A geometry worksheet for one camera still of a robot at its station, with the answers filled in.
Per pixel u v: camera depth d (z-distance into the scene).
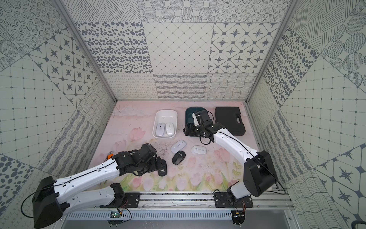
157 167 0.71
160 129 1.01
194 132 0.75
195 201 0.75
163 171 0.82
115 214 0.72
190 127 0.74
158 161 0.72
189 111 1.09
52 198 0.39
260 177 0.42
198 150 0.90
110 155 0.90
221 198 0.74
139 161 0.59
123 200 0.67
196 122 0.76
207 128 0.62
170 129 1.00
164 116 1.09
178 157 0.88
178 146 0.93
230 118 1.04
